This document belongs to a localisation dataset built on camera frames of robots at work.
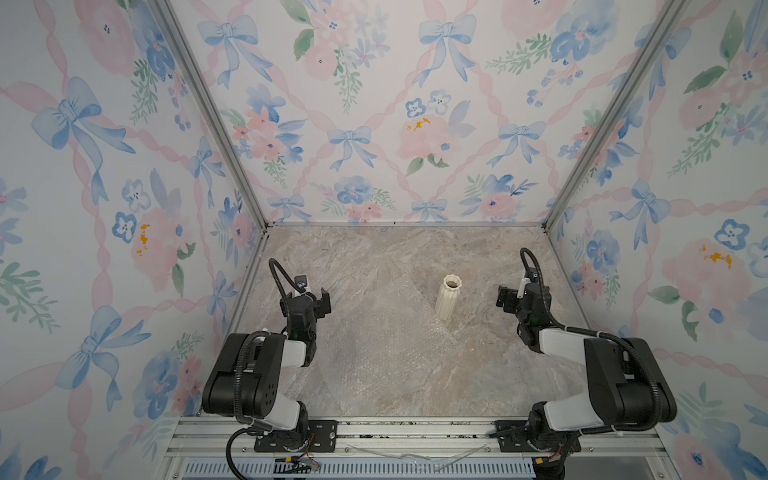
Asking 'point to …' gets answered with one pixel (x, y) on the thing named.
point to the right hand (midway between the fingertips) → (520, 288)
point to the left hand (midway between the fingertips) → (309, 289)
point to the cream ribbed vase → (448, 296)
